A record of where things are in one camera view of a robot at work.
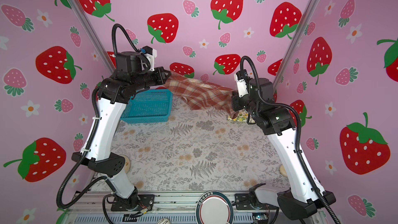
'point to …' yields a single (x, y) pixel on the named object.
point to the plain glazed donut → (282, 170)
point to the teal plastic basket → (153, 106)
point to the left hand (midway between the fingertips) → (170, 70)
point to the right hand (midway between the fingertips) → (234, 91)
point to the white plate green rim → (214, 207)
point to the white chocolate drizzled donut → (164, 221)
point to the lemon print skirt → (242, 116)
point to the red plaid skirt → (201, 95)
